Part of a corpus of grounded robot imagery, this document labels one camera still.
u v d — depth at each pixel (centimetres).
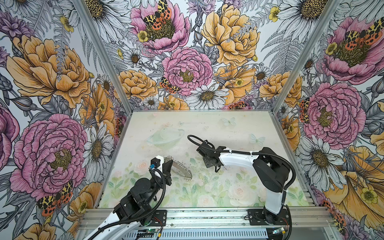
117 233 58
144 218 64
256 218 74
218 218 76
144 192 52
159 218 74
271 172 49
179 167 73
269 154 51
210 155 71
